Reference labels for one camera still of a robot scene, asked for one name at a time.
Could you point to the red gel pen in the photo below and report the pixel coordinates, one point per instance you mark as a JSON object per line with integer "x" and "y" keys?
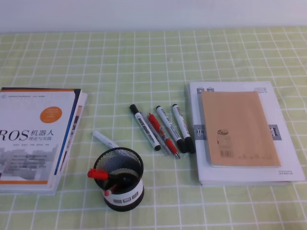
{"x": 166, "y": 140}

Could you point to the white pen beside holder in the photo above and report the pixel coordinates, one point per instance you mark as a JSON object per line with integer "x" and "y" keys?
{"x": 105, "y": 140}

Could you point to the black mesh pen holder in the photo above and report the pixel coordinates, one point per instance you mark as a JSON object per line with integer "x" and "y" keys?
{"x": 125, "y": 168}

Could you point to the red marker in holder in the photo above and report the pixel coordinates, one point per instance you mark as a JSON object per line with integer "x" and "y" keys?
{"x": 98, "y": 174}

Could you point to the red-tipped pen in holder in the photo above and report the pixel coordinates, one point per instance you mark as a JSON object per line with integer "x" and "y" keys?
{"x": 110, "y": 190}

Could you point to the white whiteboard marker black cap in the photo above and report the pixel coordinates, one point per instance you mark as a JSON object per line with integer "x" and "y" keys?
{"x": 149, "y": 134}

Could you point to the white marker middle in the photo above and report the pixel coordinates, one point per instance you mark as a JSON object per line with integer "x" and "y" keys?
{"x": 177, "y": 138}

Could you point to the white marker right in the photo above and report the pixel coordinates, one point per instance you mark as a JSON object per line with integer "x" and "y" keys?
{"x": 184, "y": 129}

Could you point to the tan kraft notebook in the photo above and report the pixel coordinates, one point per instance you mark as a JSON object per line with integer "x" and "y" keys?
{"x": 237, "y": 131}

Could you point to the white ROS textbook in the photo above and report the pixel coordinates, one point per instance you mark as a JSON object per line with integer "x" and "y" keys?
{"x": 28, "y": 134}

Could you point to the white book under ROS textbook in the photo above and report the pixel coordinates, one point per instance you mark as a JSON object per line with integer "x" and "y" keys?
{"x": 72, "y": 134}

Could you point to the large white book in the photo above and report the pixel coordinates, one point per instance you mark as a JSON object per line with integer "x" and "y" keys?
{"x": 290, "y": 169}

